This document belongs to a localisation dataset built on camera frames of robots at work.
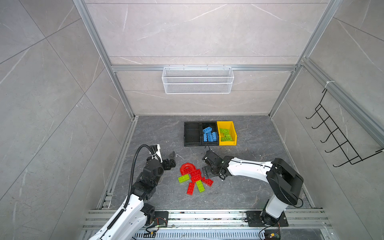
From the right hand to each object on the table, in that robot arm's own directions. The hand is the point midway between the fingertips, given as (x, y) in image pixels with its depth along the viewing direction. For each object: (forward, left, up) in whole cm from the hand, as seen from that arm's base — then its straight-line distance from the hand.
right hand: (209, 170), depth 90 cm
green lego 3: (+24, -15, +1) cm, 29 cm away
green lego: (+29, -13, 0) cm, 32 cm away
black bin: (+32, -5, +5) cm, 32 cm away
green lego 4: (-5, +16, +1) cm, 17 cm away
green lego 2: (+21, -12, +2) cm, 24 cm away
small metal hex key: (+11, +20, -1) cm, 23 cm away
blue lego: (+29, -1, +3) cm, 29 cm away
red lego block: (-3, +9, 0) cm, 9 cm away
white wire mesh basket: (+52, +6, +29) cm, 60 cm away
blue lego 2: (+24, -5, +2) cm, 24 cm away
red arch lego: (+1, +14, 0) cm, 14 cm away
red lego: (-11, +12, 0) cm, 16 cm away
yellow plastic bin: (+33, -17, +3) cm, 37 cm away
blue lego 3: (+23, +2, +2) cm, 23 cm away
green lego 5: (-9, +6, 0) cm, 11 cm away
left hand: (+4, +25, +17) cm, 30 cm away
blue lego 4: (+23, -2, +1) cm, 23 cm away
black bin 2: (+31, +10, -4) cm, 33 cm away
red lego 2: (-7, +2, -1) cm, 7 cm away
